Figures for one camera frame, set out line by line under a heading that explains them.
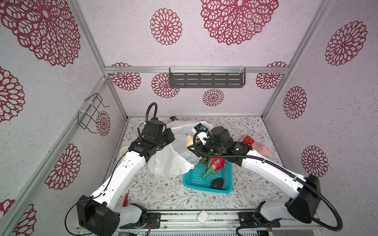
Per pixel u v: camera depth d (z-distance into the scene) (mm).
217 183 815
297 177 426
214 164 855
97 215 375
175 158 671
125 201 793
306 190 409
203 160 898
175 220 748
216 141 578
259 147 923
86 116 749
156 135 573
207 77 922
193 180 876
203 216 747
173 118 1168
